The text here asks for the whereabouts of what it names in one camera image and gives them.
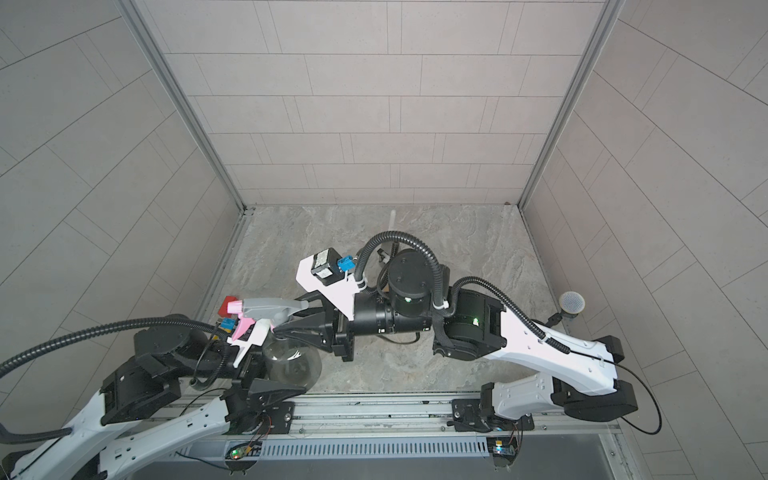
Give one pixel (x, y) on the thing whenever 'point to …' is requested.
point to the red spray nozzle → (223, 312)
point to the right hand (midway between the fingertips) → (287, 329)
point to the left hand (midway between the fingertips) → (309, 365)
